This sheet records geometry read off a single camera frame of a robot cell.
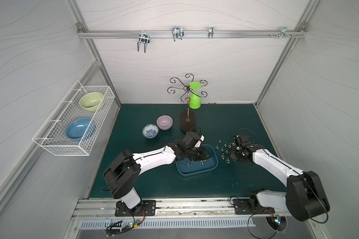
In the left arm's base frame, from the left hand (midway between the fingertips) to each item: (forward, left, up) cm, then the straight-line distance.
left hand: (211, 157), depth 78 cm
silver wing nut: (+11, -10, -12) cm, 19 cm away
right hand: (+7, -17, -9) cm, 20 cm away
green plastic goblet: (+35, +8, +10) cm, 38 cm away
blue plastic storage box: (-1, +13, -11) cm, 17 cm away
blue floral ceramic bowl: (+24, +39, -11) cm, 47 cm away
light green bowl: (+19, +62, +22) cm, 69 cm away
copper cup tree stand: (+34, +12, -11) cm, 38 cm away
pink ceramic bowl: (+31, +29, -10) cm, 44 cm away
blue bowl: (+3, +63, +21) cm, 66 cm away
